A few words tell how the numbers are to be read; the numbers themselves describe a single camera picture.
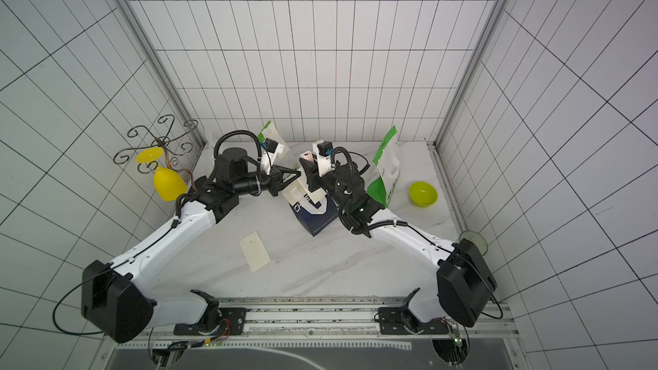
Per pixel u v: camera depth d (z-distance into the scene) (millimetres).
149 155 744
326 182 644
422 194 1001
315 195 760
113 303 386
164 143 779
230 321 720
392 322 702
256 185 633
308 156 700
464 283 411
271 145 635
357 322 742
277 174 643
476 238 759
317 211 771
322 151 599
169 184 787
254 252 869
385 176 873
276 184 634
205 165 1047
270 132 926
